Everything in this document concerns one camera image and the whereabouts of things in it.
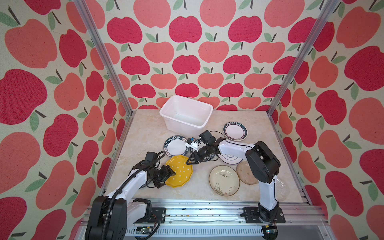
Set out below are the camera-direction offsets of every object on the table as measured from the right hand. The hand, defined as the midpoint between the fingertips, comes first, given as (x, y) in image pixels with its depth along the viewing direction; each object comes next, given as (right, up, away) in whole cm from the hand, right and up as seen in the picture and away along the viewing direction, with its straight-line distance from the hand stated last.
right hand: (190, 161), depth 88 cm
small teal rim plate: (+33, +17, +20) cm, 42 cm away
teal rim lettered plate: (-11, +7, +15) cm, 20 cm away
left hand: (-9, -8, -4) cm, 13 cm away
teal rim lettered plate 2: (+12, +1, +6) cm, 14 cm away
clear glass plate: (+52, -15, -6) cm, 54 cm away
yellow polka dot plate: (-4, -6, -2) cm, 8 cm away
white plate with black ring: (+24, 0, +5) cm, 25 cm away
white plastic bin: (-4, +29, +29) cm, 41 cm away
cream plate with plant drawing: (+20, -10, -4) cm, 22 cm away
